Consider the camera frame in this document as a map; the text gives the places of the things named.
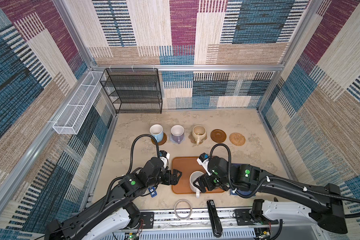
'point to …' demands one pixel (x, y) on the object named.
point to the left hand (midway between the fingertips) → (175, 171)
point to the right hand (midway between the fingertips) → (202, 182)
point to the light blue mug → (157, 131)
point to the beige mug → (199, 133)
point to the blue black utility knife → (152, 191)
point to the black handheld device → (216, 225)
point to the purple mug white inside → (177, 132)
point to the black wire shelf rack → (133, 90)
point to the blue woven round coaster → (176, 142)
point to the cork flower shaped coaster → (193, 141)
